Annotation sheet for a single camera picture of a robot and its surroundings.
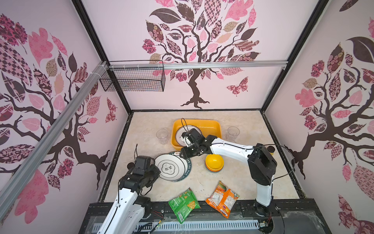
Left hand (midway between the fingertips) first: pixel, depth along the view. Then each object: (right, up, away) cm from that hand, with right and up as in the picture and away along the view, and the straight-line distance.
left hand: (160, 174), depth 79 cm
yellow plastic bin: (+29, +26, +29) cm, 49 cm away
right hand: (+12, +11, +6) cm, 17 cm away
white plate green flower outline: (+6, +2, +8) cm, 10 cm away
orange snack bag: (+34, -12, -5) cm, 36 cm away
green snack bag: (+13, -13, -7) cm, 20 cm away
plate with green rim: (+15, +1, +8) cm, 18 cm away
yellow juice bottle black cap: (+65, +13, +6) cm, 67 cm away
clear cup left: (-3, +21, +21) cm, 29 cm away
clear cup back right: (+48, +22, +25) cm, 58 cm away
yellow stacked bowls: (+32, +4, +9) cm, 33 cm away
